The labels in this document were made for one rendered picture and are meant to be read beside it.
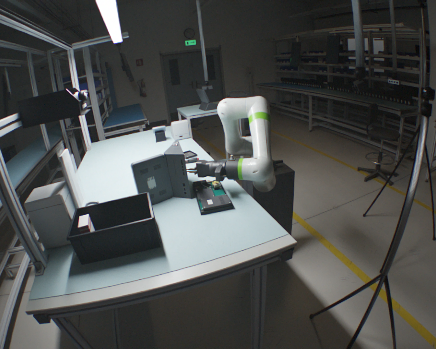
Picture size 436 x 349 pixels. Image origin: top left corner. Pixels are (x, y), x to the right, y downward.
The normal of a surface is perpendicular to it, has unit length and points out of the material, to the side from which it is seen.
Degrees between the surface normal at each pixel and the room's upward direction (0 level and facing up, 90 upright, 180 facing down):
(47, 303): 0
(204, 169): 87
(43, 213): 90
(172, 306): 0
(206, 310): 0
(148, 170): 90
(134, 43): 90
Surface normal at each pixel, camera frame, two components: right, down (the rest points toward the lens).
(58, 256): -0.10, -0.91
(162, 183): 0.56, 0.29
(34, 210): 0.33, 0.36
